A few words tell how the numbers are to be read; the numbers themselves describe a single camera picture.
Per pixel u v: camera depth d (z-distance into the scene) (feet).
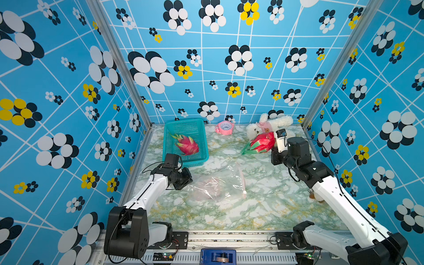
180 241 2.42
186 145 3.20
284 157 2.06
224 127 3.79
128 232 1.34
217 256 2.21
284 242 2.38
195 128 3.69
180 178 2.39
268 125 3.53
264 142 2.32
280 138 2.13
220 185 3.01
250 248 2.38
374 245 1.23
